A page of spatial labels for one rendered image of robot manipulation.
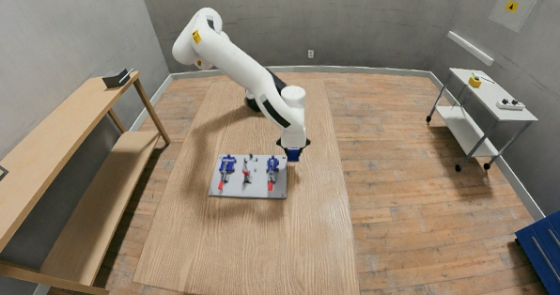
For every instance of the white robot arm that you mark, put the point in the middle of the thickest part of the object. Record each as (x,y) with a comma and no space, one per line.
(214,49)

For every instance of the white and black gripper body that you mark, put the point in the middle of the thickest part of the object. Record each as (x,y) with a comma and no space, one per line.
(289,140)

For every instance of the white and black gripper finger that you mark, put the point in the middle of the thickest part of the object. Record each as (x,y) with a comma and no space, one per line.
(308,142)
(278,142)

